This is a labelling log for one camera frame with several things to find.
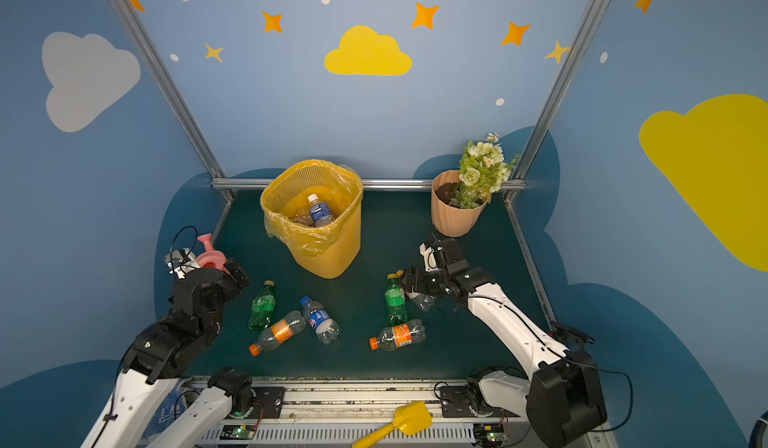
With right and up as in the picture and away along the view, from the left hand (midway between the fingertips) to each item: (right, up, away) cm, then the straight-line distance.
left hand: (225, 269), depth 69 cm
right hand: (+45, -5, +14) cm, 48 cm away
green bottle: (+1, -14, +19) cm, 24 cm away
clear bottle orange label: (+42, -20, +11) cm, 48 cm away
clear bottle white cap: (+12, +12, +23) cm, 29 cm away
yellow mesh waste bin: (+24, +1, +18) cm, 30 cm away
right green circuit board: (+64, -41, +3) cm, 75 cm away
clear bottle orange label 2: (+10, -18, +14) cm, 25 cm away
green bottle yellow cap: (+41, -13, +19) cm, 47 cm away
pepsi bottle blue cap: (+18, -16, +15) cm, 29 cm away
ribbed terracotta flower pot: (+59, +12, +30) cm, 68 cm away
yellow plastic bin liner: (+22, +23, +23) cm, 39 cm away
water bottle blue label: (+17, +14, +22) cm, 31 cm away
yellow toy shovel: (+44, -37, +3) cm, 58 cm away
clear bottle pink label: (+49, -13, +21) cm, 55 cm away
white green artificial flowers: (+68, +27, +22) cm, 76 cm away
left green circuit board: (+4, -40, +2) cm, 40 cm away
